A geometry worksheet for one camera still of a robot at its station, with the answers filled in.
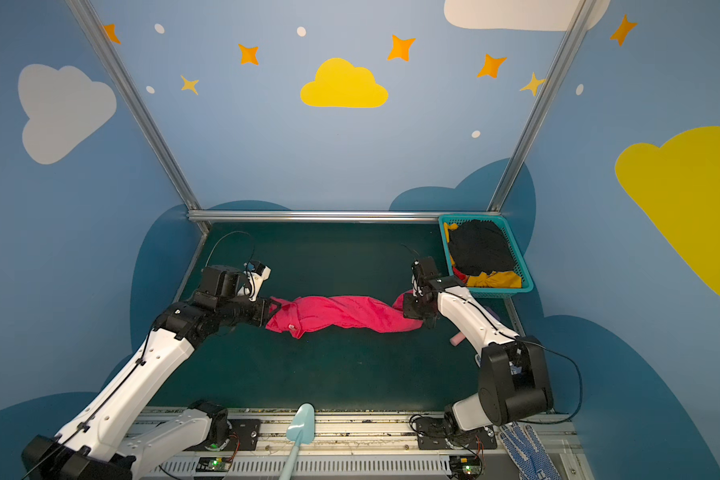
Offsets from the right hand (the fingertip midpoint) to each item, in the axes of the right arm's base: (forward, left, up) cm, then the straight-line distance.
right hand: (413, 307), depth 89 cm
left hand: (-7, +37, +12) cm, 40 cm away
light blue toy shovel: (-33, +30, -8) cm, 45 cm away
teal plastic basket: (+11, -37, -1) cm, 39 cm away
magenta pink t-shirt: (-3, +35, -3) cm, 35 cm away
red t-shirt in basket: (+13, -16, -1) cm, 21 cm away
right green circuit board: (-38, -12, -9) cm, 41 cm away
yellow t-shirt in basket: (+15, -31, -4) cm, 34 cm away
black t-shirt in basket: (+25, -24, +2) cm, 34 cm away
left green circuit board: (-41, +50, -8) cm, 65 cm away
